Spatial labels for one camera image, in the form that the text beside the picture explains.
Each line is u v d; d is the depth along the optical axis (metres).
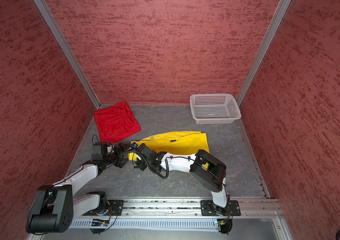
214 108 1.10
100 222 0.72
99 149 0.69
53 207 0.41
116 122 1.07
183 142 1.00
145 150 0.66
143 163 0.64
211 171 0.49
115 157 0.77
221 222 0.72
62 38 0.82
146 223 0.77
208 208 0.74
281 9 0.71
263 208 0.76
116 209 0.74
